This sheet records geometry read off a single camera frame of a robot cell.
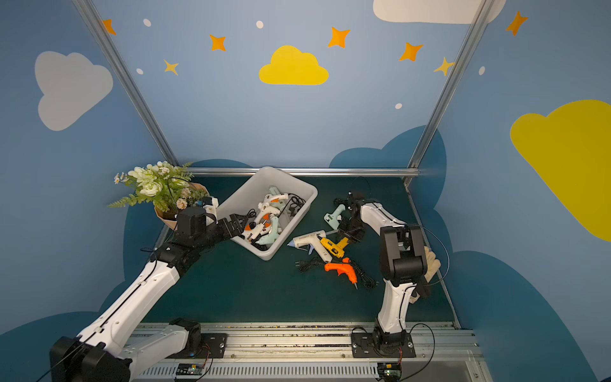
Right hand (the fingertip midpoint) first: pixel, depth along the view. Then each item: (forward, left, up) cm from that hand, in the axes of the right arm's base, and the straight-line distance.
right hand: (344, 234), depth 98 cm
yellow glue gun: (-6, +3, -2) cm, 7 cm away
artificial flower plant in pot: (-2, +65, +28) cm, 71 cm away
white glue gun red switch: (-3, +36, +4) cm, 37 cm away
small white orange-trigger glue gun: (+9, +35, +1) cm, 36 cm away
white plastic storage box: (+15, +42, +6) cm, 45 cm away
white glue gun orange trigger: (+16, +33, +3) cm, 36 cm away
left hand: (-8, +39, +20) cm, 44 cm away
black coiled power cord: (-14, +16, -2) cm, 21 cm away
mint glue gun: (+9, +4, -1) cm, 10 cm away
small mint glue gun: (-5, +31, +1) cm, 31 cm away
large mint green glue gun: (+23, +33, +1) cm, 40 cm away
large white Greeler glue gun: (-4, +13, 0) cm, 14 cm away
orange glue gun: (-14, +1, -2) cm, 14 cm away
